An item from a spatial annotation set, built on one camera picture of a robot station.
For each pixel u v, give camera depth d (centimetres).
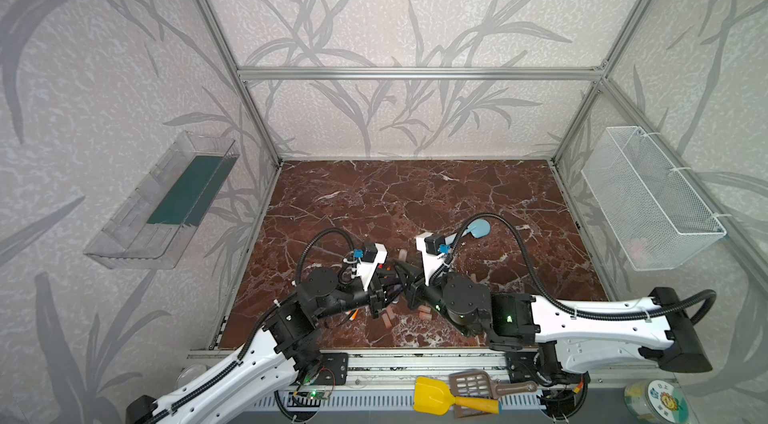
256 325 53
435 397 71
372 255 57
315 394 71
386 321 81
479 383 72
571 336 45
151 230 64
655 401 63
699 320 48
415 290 52
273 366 50
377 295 56
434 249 51
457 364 75
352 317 80
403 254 61
